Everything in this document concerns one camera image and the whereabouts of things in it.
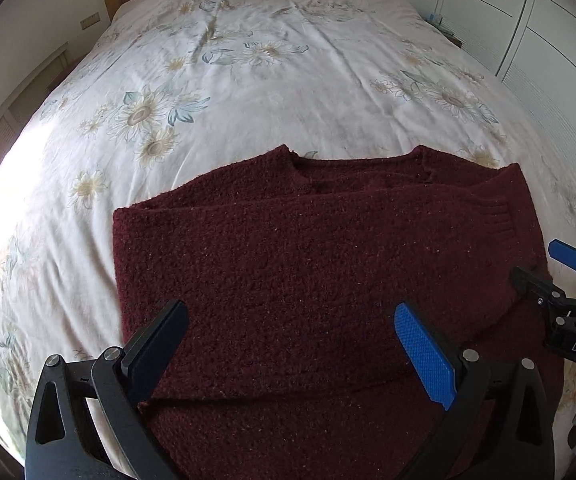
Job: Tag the wall switch panel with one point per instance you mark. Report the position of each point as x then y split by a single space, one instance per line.
89 21

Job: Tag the wooden nightstand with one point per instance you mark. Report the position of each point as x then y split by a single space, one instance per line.
450 35

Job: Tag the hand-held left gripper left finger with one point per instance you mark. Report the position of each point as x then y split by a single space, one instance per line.
160 350

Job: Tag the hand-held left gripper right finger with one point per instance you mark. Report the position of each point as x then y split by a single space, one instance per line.
423 350

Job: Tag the white floral duvet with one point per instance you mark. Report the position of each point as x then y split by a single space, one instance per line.
268 90

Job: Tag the teal item on nightstand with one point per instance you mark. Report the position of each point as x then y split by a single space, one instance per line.
437 19

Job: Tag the white wardrobe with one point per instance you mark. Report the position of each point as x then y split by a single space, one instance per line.
543 35

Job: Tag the dark red knitted sweater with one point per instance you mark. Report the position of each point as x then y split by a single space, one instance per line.
293 270

